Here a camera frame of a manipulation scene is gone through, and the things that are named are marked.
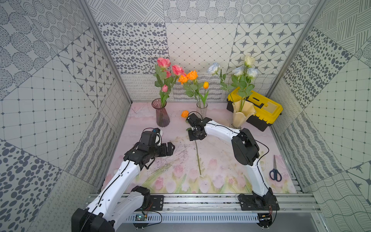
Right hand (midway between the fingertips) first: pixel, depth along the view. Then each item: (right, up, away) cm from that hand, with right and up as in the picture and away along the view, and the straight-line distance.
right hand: (194, 138), depth 97 cm
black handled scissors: (+47, -19, -13) cm, 53 cm away
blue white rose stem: (+29, +37, -7) cm, 48 cm away
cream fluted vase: (+29, +14, -6) cm, 33 cm away
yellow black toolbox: (+49, +21, -2) cm, 53 cm away
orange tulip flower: (+7, +34, -9) cm, 36 cm away
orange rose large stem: (-7, +37, -11) cm, 39 cm away
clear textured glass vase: (+5, +20, +2) cm, 20 cm away
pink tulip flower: (-19, +29, -6) cm, 35 cm away
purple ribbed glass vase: (-22, +13, +4) cm, 26 cm away
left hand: (-15, -1, -18) cm, 23 cm away
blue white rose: (+33, +34, -9) cm, 48 cm away
